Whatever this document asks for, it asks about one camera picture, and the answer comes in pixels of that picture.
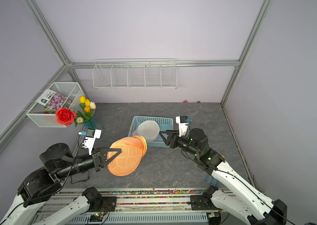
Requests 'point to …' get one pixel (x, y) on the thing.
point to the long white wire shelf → (135, 74)
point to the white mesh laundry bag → (149, 129)
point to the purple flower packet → (52, 101)
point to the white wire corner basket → (45, 118)
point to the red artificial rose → (65, 116)
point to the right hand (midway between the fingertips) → (162, 132)
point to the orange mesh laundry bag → (133, 148)
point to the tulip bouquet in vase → (85, 116)
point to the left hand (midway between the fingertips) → (120, 153)
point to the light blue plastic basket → (164, 123)
